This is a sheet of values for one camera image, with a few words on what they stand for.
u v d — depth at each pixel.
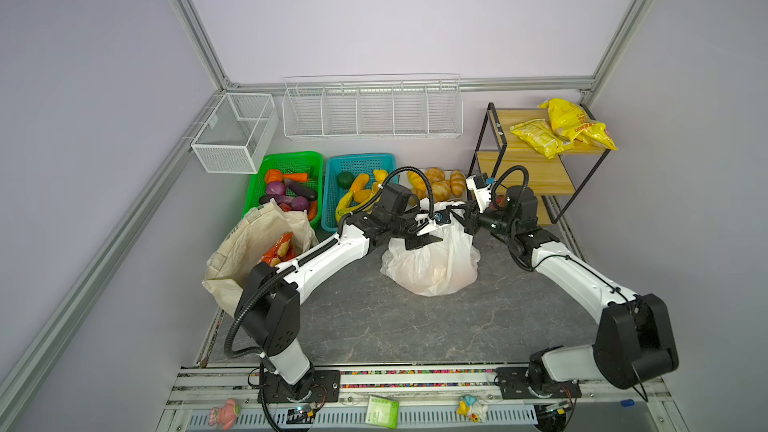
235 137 0.97
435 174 1.16
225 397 0.72
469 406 0.69
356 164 1.15
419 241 0.70
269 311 0.44
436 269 0.85
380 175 1.16
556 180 0.99
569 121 0.77
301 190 1.11
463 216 0.76
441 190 1.11
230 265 0.73
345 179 1.12
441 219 0.67
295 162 1.18
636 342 0.42
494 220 0.70
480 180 0.69
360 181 1.12
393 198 0.63
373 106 0.97
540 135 0.77
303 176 1.16
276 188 1.10
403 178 1.20
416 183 1.15
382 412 0.69
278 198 1.08
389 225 0.63
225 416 0.68
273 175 1.13
